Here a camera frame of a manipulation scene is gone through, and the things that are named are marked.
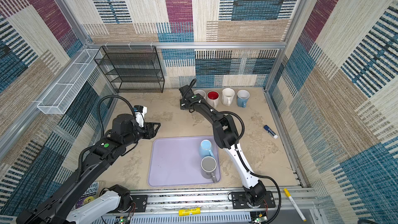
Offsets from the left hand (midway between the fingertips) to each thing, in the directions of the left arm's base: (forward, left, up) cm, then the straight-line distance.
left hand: (156, 122), depth 75 cm
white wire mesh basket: (+6, +42, +10) cm, 44 cm away
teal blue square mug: (+26, -49, -13) cm, 57 cm away
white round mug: (+32, -30, -20) cm, 48 cm away
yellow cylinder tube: (-34, -18, -21) cm, 44 cm away
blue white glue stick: (+5, -64, -21) cm, 67 cm away
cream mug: (+32, -21, -14) cm, 41 cm away
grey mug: (-17, -24, -12) cm, 32 cm away
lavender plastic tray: (-11, -8, -22) cm, 26 cm away
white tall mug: (+28, -39, -13) cm, 49 cm away
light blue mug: (-8, -23, -15) cm, 29 cm away
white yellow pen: (-28, -62, -22) cm, 71 cm away
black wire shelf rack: (+49, +27, -7) cm, 56 cm away
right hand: (+24, -12, -18) cm, 32 cm away
